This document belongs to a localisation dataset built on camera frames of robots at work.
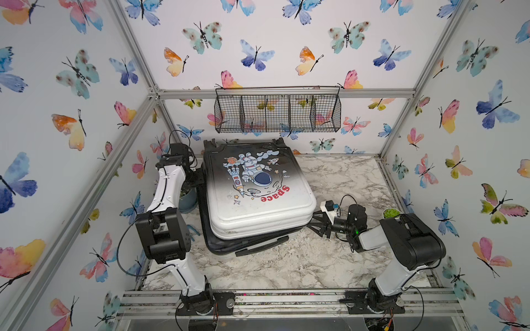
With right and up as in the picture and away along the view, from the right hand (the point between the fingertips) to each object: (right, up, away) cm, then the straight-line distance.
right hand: (311, 218), depth 86 cm
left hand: (-46, +16, +3) cm, 49 cm away
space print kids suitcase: (-23, +11, -13) cm, 28 cm away
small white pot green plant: (+32, +3, -1) cm, 33 cm away
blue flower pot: (-53, +6, +5) cm, 53 cm away
